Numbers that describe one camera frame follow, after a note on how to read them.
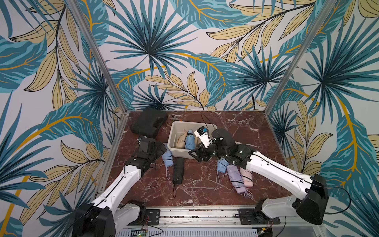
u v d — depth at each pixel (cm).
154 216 73
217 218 74
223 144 55
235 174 85
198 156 64
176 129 96
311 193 40
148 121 107
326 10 69
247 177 84
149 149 64
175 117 115
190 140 93
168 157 93
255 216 66
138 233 72
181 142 95
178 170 87
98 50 84
